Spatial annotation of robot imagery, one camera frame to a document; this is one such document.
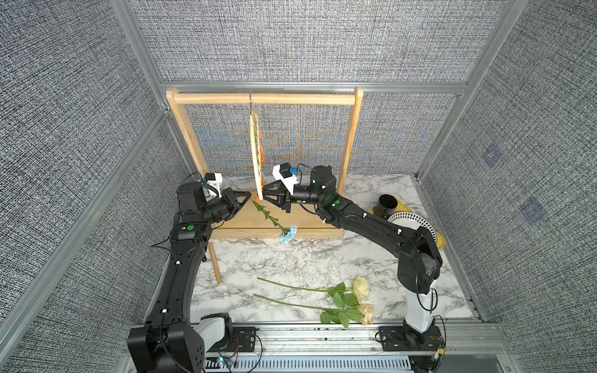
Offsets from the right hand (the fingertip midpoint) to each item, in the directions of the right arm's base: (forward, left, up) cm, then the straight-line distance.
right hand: (259, 184), depth 68 cm
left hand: (+1, +2, -5) cm, 6 cm away
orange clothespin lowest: (-1, +1, -7) cm, 7 cm away
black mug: (+12, -48, -28) cm, 56 cm away
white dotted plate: (+9, -61, -35) cm, 71 cm away
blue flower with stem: (-8, -8, -16) cm, 19 cm away
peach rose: (-28, -31, -31) cm, 52 cm away
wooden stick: (-10, +21, -35) cm, 42 cm away
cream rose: (-22, -27, -34) cm, 49 cm away
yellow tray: (+17, -59, -37) cm, 72 cm away
